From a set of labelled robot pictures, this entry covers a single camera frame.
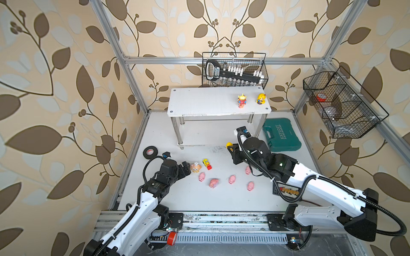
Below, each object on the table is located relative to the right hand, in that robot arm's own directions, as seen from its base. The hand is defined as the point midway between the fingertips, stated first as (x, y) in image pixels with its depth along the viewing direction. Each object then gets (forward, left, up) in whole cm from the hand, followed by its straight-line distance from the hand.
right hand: (230, 147), depth 72 cm
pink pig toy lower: (-10, -12, -24) cm, 28 cm away
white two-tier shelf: (+13, +9, +8) cm, 18 cm away
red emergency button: (-32, +27, -21) cm, 46 cm away
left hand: (-1, +25, -15) cm, 29 cm away
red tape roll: (+23, -49, +8) cm, 54 cm away
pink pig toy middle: (-6, -2, -24) cm, 24 cm away
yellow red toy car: (+4, +12, -24) cm, 27 cm away
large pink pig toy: (-9, +8, -20) cm, 23 cm away
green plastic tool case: (+21, -37, -21) cm, 47 cm away
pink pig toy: (-4, +14, -23) cm, 27 cm away
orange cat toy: (0, +18, -19) cm, 26 cm away
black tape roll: (+14, +47, -24) cm, 55 cm away
